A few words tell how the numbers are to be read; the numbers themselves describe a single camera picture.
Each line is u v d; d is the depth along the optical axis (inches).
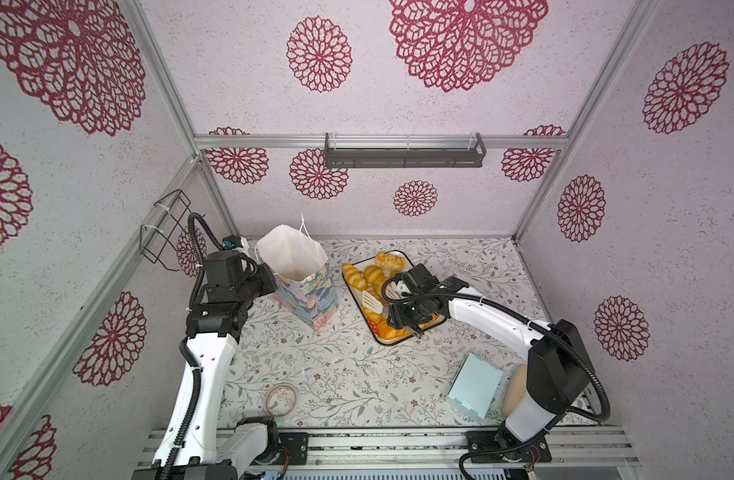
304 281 29.9
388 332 35.4
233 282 21.1
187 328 18.6
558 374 17.7
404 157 34.2
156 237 29.3
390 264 42.7
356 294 40.4
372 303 34.5
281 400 32.1
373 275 40.9
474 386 32.4
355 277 40.8
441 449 30.2
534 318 38.4
